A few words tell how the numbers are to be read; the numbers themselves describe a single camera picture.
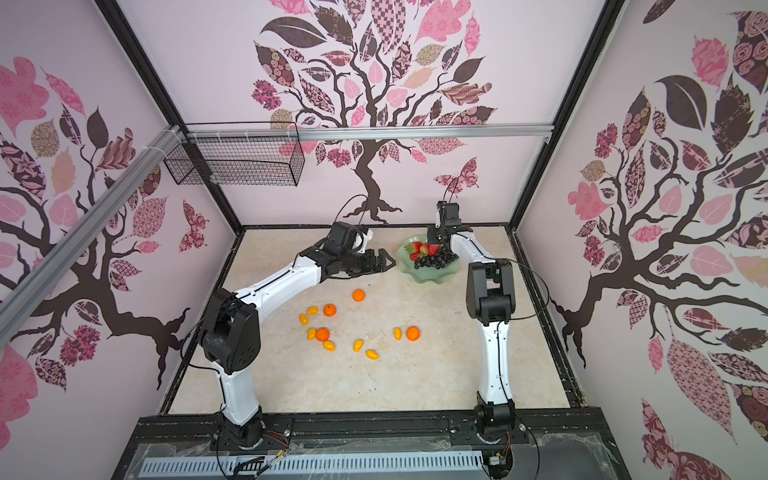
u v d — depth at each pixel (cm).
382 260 79
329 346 88
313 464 70
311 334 90
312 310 95
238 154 95
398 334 90
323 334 89
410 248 107
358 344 88
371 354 86
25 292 51
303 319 94
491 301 62
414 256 107
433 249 104
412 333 89
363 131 94
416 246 107
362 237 74
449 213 85
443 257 103
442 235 82
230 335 49
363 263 79
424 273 104
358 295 98
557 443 72
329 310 95
